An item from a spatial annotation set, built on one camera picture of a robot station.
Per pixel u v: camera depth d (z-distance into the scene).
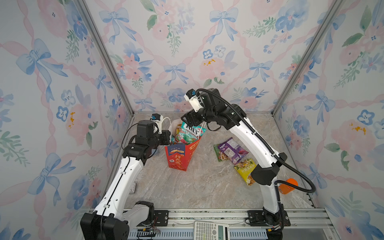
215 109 0.53
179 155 0.78
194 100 0.61
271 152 0.48
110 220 0.37
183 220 0.75
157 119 0.65
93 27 0.75
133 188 0.81
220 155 0.95
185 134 0.79
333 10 0.70
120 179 0.44
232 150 0.95
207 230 0.70
